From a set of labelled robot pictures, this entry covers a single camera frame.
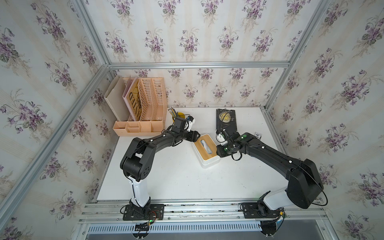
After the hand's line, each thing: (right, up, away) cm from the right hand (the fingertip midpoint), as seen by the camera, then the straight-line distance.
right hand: (220, 153), depth 84 cm
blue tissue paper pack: (-8, +3, +4) cm, 9 cm away
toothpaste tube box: (+30, +8, +17) cm, 35 cm away
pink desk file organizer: (-53, +32, +33) cm, 71 cm away
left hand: (-13, +10, +10) cm, 19 cm away
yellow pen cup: (-24, +23, +17) cm, 37 cm away
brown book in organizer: (-54, +32, +8) cm, 63 cm away
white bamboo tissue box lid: (-4, +4, +4) cm, 7 cm away
